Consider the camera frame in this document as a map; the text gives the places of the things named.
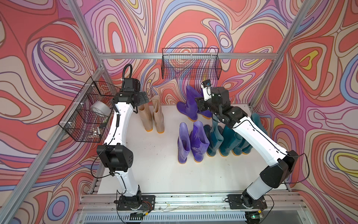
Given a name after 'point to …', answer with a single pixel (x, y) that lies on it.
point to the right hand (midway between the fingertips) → (199, 100)
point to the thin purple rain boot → (189, 108)
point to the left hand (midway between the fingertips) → (140, 99)
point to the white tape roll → (101, 108)
